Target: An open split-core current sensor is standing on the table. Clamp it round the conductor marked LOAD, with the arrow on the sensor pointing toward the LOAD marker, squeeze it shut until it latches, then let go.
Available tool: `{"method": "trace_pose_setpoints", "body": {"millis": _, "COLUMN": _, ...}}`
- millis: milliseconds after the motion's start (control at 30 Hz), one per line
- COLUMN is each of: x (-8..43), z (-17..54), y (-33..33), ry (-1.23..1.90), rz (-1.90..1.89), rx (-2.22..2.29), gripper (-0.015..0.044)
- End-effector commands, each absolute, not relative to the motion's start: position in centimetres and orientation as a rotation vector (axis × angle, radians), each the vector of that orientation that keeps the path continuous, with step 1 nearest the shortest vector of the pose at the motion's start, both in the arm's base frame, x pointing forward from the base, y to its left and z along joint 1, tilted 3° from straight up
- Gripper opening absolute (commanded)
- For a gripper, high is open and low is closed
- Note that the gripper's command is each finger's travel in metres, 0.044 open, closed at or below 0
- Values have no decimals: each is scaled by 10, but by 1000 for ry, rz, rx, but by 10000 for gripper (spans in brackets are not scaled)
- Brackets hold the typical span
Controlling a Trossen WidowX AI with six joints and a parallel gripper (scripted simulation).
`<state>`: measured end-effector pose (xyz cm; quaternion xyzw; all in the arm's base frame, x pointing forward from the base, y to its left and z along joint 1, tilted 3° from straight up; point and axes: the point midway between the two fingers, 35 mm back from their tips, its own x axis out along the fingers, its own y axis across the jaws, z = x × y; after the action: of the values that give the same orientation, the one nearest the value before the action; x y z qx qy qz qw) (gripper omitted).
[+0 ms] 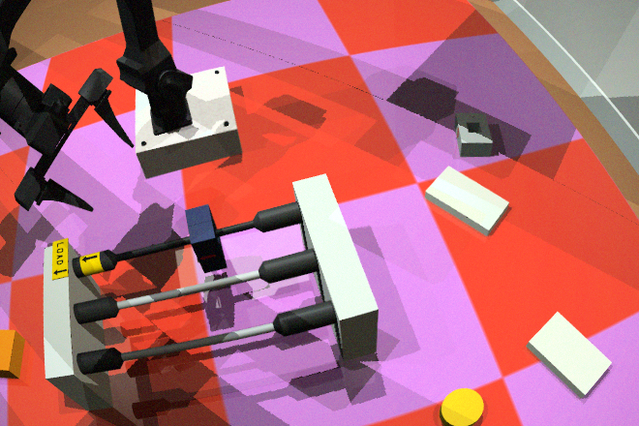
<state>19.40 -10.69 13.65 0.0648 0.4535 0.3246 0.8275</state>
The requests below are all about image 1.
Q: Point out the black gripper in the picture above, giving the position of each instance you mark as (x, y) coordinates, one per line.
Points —
(33, 186)

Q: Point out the yellow cylinder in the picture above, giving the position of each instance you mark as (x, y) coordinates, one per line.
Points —
(462, 407)

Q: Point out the orange block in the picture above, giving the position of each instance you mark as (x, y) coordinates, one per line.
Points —
(11, 352)

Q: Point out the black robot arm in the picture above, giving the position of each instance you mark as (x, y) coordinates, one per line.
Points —
(146, 65)

